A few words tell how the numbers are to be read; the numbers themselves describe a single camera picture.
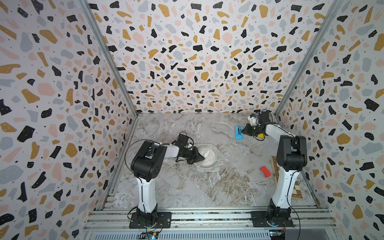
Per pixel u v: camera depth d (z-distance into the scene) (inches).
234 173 35.6
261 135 37.4
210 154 37.2
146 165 20.7
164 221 28.9
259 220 28.7
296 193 31.9
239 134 41.9
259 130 31.8
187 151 34.3
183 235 27.7
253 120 38.3
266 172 35.4
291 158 22.6
